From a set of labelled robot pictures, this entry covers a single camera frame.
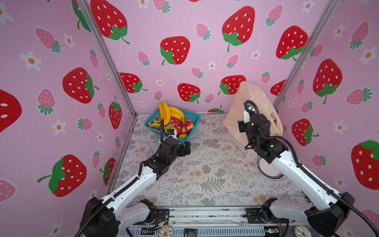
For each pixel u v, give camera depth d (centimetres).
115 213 41
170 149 59
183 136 100
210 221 73
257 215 74
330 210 37
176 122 104
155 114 110
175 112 107
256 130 49
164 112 105
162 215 75
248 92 73
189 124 104
